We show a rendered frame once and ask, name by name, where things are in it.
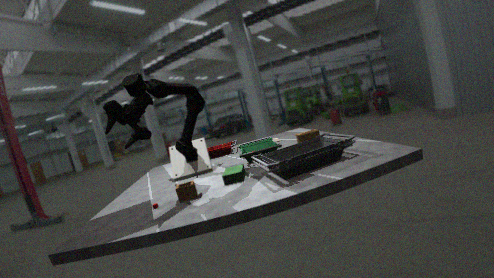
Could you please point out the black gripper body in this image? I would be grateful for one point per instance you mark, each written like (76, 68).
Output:
(131, 115)

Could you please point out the green plastic tray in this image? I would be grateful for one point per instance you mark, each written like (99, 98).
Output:
(257, 146)

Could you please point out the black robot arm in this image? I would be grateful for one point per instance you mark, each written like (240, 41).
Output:
(136, 87)

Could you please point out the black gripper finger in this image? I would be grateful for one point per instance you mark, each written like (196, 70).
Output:
(134, 137)
(112, 118)

